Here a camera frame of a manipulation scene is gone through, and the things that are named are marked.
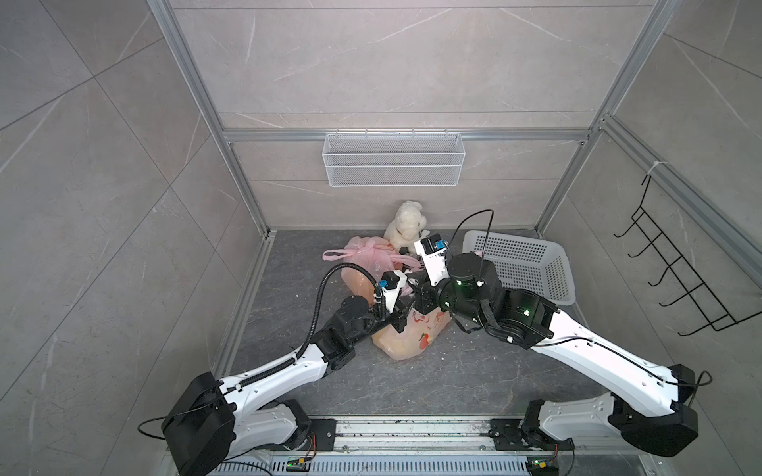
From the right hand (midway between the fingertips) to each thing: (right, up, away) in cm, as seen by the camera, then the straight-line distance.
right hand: (408, 277), depth 63 cm
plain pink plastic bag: (+4, -16, +14) cm, 21 cm away
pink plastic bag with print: (-8, +5, +30) cm, 31 cm away
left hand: (+3, -3, +7) cm, 8 cm away
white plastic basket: (+47, +2, +44) cm, 65 cm away
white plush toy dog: (+2, +14, +35) cm, 38 cm away
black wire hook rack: (+64, -2, +1) cm, 64 cm away
